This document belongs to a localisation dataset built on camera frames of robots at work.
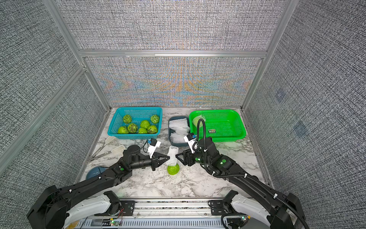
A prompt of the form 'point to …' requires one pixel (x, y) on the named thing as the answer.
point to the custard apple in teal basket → (127, 119)
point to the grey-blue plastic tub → (170, 131)
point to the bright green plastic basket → (221, 124)
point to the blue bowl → (95, 171)
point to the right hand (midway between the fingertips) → (179, 151)
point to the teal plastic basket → (136, 123)
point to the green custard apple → (196, 120)
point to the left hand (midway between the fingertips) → (171, 158)
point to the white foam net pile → (180, 127)
